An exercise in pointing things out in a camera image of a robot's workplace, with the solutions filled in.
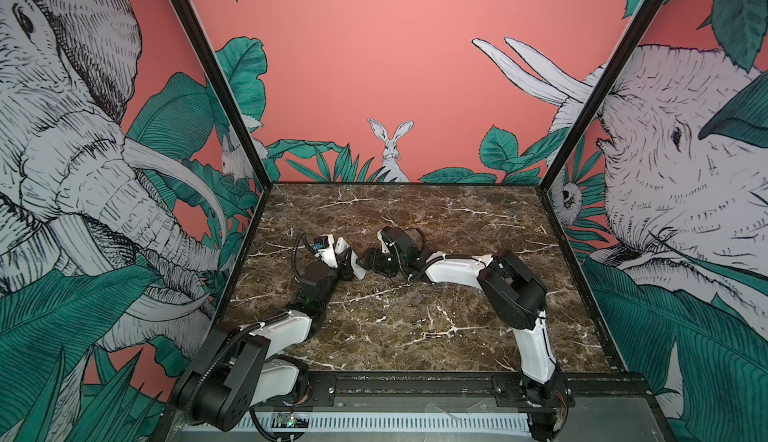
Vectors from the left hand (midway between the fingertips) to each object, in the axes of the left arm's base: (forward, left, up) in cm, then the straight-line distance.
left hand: (351, 246), depth 86 cm
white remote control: (-4, -2, -6) cm, 7 cm away
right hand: (-3, -1, -6) cm, 7 cm away
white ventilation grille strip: (-42, -14, -13) cm, 46 cm away
